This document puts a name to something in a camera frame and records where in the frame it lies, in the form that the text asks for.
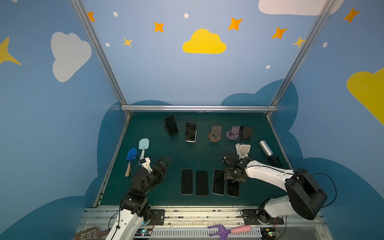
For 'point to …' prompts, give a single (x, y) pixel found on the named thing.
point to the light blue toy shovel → (143, 144)
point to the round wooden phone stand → (215, 135)
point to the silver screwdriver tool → (266, 149)
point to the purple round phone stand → (234, 134)
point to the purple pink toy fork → (223, 233)
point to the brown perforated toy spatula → (93, 233)
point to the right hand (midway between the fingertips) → (232, 174)
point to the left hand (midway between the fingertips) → (172, 164)
